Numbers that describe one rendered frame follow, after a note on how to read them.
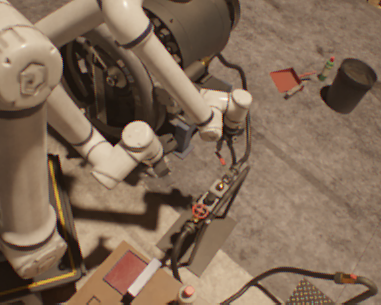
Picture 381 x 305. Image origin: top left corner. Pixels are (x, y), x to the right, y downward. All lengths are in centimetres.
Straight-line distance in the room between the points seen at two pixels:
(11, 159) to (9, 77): 21
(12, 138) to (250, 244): 171
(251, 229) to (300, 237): 31
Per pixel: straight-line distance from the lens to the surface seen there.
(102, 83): 182
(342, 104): 308
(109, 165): 107
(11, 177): 77
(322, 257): 233
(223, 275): 207
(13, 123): 66
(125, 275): 151
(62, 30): 134
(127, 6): 111
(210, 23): 213
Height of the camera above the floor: 191
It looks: 52 degrees down
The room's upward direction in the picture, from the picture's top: 16 degrees clockwise
